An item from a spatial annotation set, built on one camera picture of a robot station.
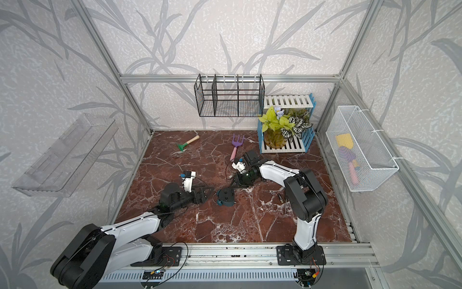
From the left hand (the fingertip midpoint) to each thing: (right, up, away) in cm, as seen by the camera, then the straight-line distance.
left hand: (210, 189), depth 83 cm
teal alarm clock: (+7, -5, +3) cm, 9 cm away
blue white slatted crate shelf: (+47, +44, +14) cm, 66 cm away
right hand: (+10, 0, +6) cm, 12 cm away
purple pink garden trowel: (+66, +16, +4) cm, 68 cm away
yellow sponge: (+65, +23, +4) cm, 69 cm away
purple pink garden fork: (+11, +21, +31) cm, 39 cm away
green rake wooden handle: (-23, +20, +30) cm, 42 cm away
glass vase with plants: (+34, +30, +8) cm, 46 cm away
